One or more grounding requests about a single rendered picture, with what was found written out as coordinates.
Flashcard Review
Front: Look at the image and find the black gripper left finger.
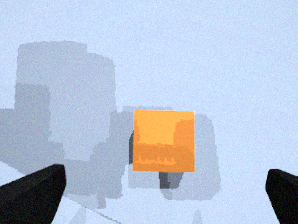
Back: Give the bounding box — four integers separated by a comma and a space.
0, 164, 67, 224

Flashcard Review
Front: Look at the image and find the orange block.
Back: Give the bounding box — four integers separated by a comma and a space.
132, 111, 196, 172

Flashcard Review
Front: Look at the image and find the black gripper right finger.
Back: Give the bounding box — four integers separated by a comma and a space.
265, 169, 298, 224

